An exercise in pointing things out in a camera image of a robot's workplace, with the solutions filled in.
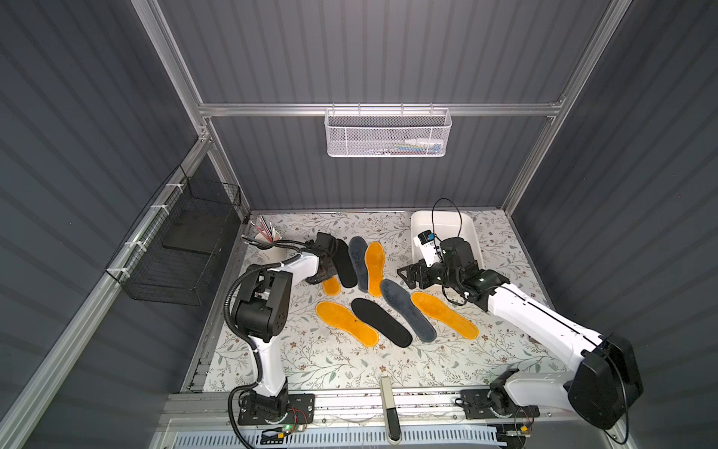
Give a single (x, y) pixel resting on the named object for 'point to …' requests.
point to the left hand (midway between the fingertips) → (328, 274)
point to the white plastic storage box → (447, 225)
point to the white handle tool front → (391, 417)
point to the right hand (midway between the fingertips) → (413, 265)
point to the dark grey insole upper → (358, 250)
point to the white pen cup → (273, 253)
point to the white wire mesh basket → (386, 133)
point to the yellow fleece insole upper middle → (375, 263)
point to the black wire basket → (168, 258)
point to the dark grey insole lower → (398, 298)
